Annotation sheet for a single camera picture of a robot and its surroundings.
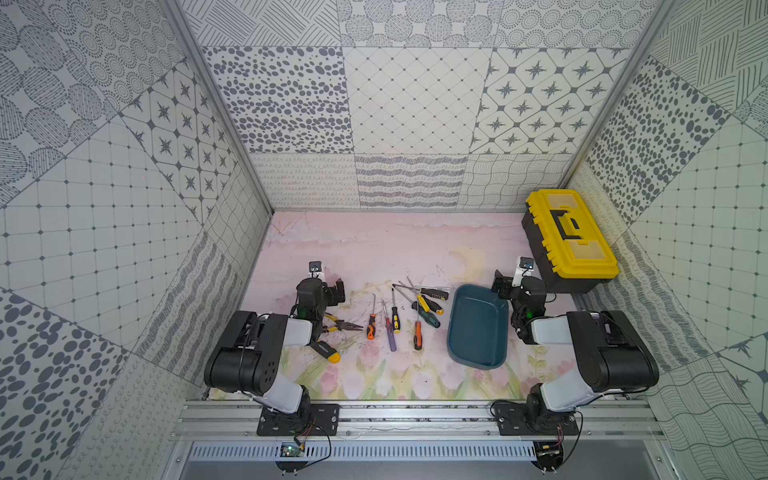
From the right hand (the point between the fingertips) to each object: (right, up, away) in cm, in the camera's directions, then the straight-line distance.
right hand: (512, 275), depth 95 cm
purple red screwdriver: (-40, -15, -6) cm, 43 cm away
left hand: (-61, 0, 0) cm, 61 cm away
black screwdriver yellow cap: (-26, -10, -1) cm, 28 cm away
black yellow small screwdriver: (-38, -12, -4) cm, 40 cm away
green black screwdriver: (-27, -12, -5) cm, 30 cm away
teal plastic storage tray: (-12, -15, -4) cm, 20 cm away
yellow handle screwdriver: (-29, -8, -3) cm, 30 cm away
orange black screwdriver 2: (-31, -18, -9) cm, 37 cm away
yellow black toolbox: (+14, +11, -5) cm, 19 cm away
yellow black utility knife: (-58, -20, -11) cm, 62 cm away
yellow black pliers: (-54, -14, -4) cm, 56 cm away
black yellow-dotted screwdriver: (-28, -6, +3) cm, 28 cm away
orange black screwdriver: (-45, -14, -6) cm, 48 cm away
